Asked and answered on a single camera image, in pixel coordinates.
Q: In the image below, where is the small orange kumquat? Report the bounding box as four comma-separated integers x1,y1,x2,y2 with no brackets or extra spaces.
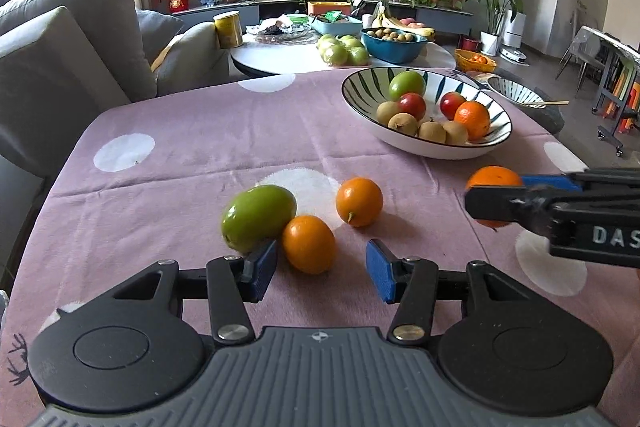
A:
335,178,384,228
281,215,337,275

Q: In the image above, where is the light blue snack container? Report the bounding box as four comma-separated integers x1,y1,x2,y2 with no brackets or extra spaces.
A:
310,15,362,37

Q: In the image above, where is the striped ceramic fruit bowl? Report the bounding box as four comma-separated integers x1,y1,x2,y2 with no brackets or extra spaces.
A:
341,67,513,160

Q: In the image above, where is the orange tangerine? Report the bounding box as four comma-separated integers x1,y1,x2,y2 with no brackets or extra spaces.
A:
465,164,525,230
454,101,490,142

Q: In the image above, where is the grey sofa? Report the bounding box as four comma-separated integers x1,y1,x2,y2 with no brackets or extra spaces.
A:
0,0,231,228

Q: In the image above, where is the orange tangerine front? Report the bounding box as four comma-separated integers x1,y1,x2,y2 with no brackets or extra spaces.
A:
454,101,490,142

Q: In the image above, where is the pink dotted tablecloth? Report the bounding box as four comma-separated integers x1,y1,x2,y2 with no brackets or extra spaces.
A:
1,70,639,426

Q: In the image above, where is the yellow tin can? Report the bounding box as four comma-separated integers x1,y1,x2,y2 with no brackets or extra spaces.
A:
214,11,243,49

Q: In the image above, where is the green apples pile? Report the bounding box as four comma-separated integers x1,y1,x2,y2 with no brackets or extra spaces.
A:
316,35,370,67

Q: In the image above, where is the blue bowl of nuts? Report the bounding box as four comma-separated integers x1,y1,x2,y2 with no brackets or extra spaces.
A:
361,27,428,65

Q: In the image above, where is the small striped bowl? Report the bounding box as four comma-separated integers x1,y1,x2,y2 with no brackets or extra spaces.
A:
486,76,546,108

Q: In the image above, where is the small green mango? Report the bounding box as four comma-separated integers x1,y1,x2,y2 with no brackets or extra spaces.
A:
388,70,426,102

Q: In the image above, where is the wooden spoon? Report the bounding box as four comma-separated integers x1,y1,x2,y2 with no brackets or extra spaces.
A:
526,100,570,108

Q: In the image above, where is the glass tray with snacks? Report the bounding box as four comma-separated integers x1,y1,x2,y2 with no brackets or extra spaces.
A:
245,20,312,44

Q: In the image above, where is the brown kiwi fruit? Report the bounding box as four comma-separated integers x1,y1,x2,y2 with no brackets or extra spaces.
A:
387,113,419,136

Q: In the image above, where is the small orange kumquat back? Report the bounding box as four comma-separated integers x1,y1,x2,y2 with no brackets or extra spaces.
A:
335,178,384,228

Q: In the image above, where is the dark tv cabinet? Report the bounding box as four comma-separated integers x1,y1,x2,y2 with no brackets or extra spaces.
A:
175,0,473,36

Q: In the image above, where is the large green mango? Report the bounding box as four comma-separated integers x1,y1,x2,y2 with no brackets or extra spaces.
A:
220,184,297,255

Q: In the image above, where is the orange fruit basket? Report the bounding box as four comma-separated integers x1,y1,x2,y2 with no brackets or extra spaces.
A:
454,49,497,72

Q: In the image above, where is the banana bunch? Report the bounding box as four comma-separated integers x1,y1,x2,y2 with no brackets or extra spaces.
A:
372,3,435,39

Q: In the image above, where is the red small apple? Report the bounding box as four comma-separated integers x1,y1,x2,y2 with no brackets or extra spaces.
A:
398,92,426,121

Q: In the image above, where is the white potted tall plant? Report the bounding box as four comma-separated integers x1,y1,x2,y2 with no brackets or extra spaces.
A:
476,0,524,56

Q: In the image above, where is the white round coffee table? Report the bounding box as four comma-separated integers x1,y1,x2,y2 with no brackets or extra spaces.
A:
229,35,456,77

